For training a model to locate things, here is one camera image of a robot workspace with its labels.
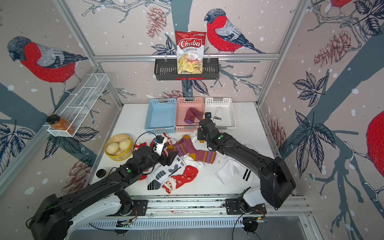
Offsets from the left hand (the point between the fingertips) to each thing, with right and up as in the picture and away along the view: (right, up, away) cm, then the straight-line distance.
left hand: (174, 146), depth 78 cm
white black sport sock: (-11, -19, +3) cm, 22 cm away
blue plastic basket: (-16, +15, +37) cm, 43 cm away
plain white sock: (+34, -15, +8) cm, 38 cm away
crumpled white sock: (+10, +2, +20) cm, 22 cm away
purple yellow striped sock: (+4, -4, +17) cm, 18 cm away
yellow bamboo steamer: (-36, -4, +13) cm, 39 cm away
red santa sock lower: (0, -21, +4) cm, 21 cm away
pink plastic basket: (0, +26, +41) cm, 48 cm away
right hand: (+14, +9, +8) cm, 18 cm away
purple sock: (+8, +18, +32) cm, 37 cm away
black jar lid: (-38, -14, -2) cm, 41 cm away
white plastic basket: (+32, +18, +36) cm, 52 cm away
